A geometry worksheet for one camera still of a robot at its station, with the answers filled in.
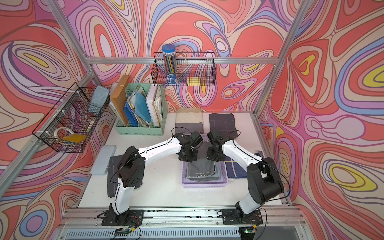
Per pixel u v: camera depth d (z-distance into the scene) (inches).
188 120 44.4
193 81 35.8
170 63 29.6
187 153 29.5
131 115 38.8
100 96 31.8
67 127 28.9
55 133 26.1
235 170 34.9
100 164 35.2
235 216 28.1
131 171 21.0
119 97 33.1
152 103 36.5
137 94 36.9
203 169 33.9
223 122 44.1
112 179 33.3
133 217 28.4
